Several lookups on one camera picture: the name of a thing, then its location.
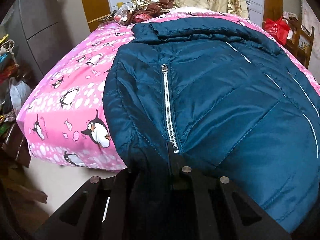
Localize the pink penguin print blanket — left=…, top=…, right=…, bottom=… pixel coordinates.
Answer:
left=15, top=11, right=320, bottom=173

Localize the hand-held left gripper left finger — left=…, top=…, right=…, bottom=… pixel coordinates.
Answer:
left=35, top=171, right=140, bottom=240

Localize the grey cabinet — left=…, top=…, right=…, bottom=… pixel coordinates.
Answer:
left=0, top=0, right=92, bottom=83

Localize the white plastic bag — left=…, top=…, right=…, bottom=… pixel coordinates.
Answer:
left=9, top=77, right=32, bottom=117

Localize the red plastic bag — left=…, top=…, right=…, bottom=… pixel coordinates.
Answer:
left=264, top=17, right=290, bottom=46

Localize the brown floral cloth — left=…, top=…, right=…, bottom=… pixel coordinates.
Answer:
left=114, top=0, right=175, bottom=25

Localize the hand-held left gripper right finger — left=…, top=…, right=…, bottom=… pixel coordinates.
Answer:
left=167, top=142, right=293, bottom=240

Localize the clear plastic bag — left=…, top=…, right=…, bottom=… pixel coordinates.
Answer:
left=114, top=4, right=133, bottom=23

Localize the yellow wooden door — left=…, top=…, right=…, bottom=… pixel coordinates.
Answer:
left=79, top=0, right=112, bottom=32

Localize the wooden chair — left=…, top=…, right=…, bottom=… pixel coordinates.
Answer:
left=282, top=11, right=315, bottom=68

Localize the dark wooden stool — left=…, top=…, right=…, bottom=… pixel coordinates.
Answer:
left=1, top=122, right=32, bottom=168

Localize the teal puffer jacket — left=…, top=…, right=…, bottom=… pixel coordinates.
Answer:
left=102, top=17, right=320, bottom=240

